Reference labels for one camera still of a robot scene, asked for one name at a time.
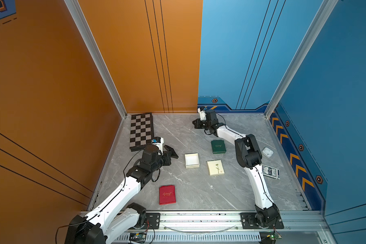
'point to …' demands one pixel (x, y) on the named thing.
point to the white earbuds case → (267, 152)
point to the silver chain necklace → (179, 128)
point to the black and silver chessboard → (142, 131)
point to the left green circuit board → (138, 237)
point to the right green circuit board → (274, 236)
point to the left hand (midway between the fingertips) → (172, 150)
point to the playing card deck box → (273, 172)
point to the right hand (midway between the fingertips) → (193, 121)
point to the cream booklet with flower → (215, 167)
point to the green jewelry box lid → (218, 146)
